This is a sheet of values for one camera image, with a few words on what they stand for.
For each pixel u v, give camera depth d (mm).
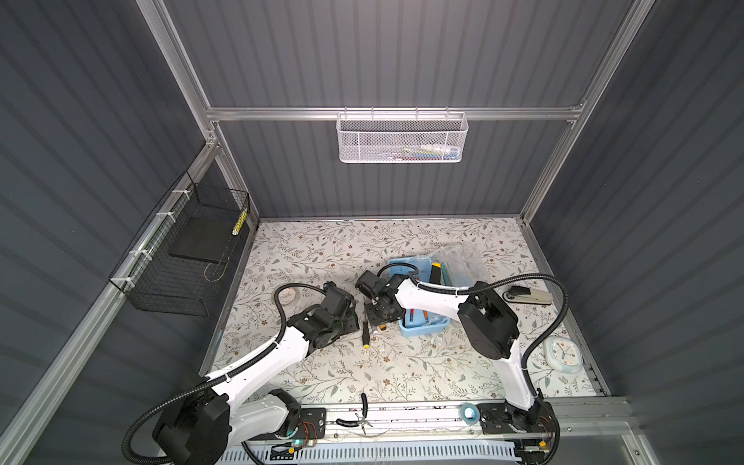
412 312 754
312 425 723
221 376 433
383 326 889
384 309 801
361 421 742
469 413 753
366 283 751
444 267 928
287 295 982
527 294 925
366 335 882
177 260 734
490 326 552
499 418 727
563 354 824
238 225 810
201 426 394
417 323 911
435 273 944
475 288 559
